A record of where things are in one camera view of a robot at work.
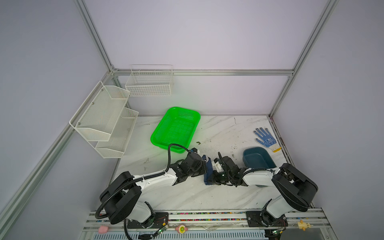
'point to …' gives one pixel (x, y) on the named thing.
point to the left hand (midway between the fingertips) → (208, 168)
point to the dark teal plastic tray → (257, 158)
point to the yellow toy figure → (303, 225)
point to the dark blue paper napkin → (208, 169)
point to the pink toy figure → (103, 229)
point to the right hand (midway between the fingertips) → (205, 181)
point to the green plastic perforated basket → (177, 126)
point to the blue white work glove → (269, 141)
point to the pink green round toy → (181, 229)
